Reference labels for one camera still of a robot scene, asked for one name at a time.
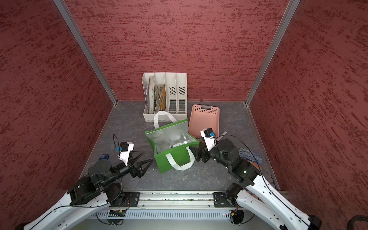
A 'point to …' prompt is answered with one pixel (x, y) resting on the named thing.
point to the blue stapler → (104, 156)
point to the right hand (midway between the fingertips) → (195, 146)
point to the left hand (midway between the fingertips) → (148, 159)
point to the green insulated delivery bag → (165, 133)
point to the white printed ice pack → (179, 143)
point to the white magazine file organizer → (176, 96)
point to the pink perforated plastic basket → (203, 117)
